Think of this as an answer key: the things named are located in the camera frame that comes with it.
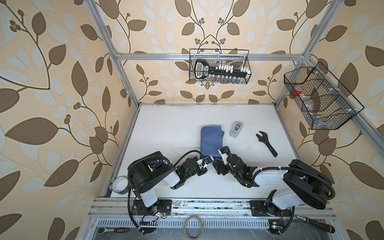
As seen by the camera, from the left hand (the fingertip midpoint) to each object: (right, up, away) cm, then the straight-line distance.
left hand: (209, 157), depth 87 cm
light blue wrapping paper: (+2, +9, +7) cm, 12 cm away
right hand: (+6, -3, +2) cm, 7 cm away
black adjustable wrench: (+38, +9, +12) cm, 41 cm away
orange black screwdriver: (+51, -26, -19) cm, 60 cm away
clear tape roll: (-12, -26, -20) cm, 35 cm away
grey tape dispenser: (+20, +17, +15) cm, 31 cm away
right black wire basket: (+57, +32, -12) cm, 66 cm away
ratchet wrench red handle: (-51, -29, -19) cm, 61 cm away
